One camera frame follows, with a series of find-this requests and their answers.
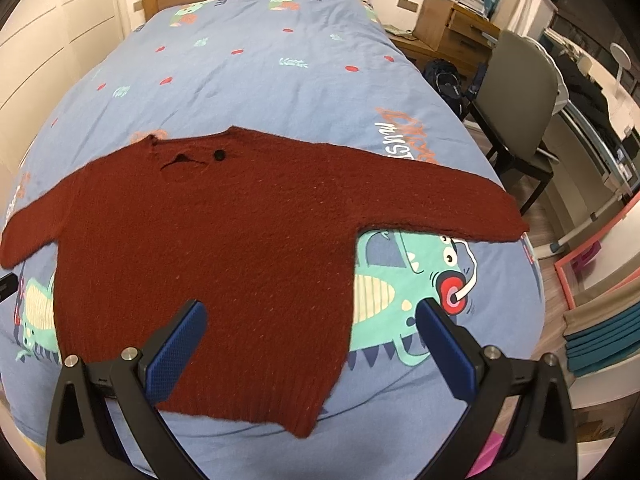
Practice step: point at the white desk lamp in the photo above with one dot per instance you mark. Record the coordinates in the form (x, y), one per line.
(623, 62)

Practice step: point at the dark blue bag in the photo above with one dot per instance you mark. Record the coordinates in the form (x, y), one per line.
(445, 79)

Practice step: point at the wooden bedside cabinet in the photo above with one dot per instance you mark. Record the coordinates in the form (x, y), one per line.
(446, 30)

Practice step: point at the pink framed board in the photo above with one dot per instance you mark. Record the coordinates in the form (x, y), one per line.
(606, 261)

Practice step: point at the grey office chair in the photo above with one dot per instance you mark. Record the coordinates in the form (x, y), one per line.
(512, 101)

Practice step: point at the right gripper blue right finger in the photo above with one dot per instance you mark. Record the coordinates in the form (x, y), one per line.
(455, 351)

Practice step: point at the dark red knit sweater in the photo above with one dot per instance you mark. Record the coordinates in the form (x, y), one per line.
(262, 230)

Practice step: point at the white desk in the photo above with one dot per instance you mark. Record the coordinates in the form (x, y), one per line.
(593, 176)

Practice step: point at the stack of teal folded cloths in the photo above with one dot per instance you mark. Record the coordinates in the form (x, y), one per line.
(604, 331)

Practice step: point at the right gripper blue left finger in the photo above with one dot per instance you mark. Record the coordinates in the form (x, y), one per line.
(169, 350)

